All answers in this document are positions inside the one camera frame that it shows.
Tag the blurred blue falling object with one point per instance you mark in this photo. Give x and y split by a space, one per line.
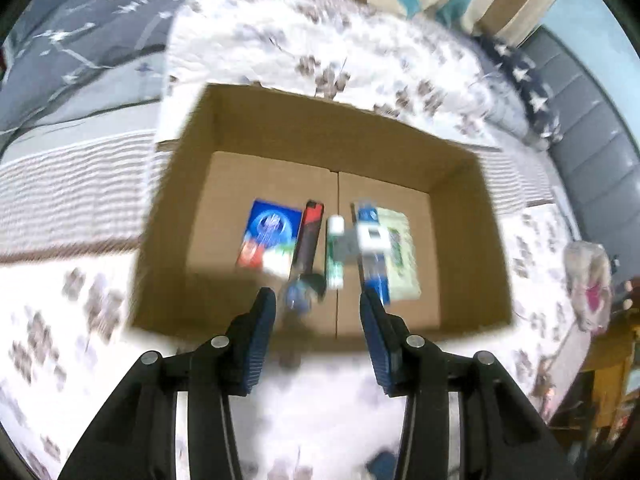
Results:
300 292

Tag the navy star pillow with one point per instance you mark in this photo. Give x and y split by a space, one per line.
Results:
525 85

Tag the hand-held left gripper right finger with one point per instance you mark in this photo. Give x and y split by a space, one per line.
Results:
377 345

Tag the grey constellation duvet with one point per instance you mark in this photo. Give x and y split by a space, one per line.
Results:
90 45

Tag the folded floral quilt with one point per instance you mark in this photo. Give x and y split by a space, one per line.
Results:
280 35

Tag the green and white glue stick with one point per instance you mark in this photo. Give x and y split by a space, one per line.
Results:
335 260

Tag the brown wooden furniture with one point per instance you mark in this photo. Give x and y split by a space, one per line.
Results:
607 375

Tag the grey padded headboard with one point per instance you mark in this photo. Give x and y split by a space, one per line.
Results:
595 130

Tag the red and black lighter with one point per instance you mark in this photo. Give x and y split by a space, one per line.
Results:
311 220

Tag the brown cardboard box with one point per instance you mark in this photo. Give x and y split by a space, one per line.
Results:
465 240

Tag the blue carton box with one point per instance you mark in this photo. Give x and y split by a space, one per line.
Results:
270 230

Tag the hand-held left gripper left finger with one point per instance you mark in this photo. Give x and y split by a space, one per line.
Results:
257 340

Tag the dark blue card case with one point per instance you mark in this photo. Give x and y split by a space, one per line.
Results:
382 465

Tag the green tissue packet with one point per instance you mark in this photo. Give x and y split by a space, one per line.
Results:
405 265

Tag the blue and white tube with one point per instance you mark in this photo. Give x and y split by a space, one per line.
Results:
376 280

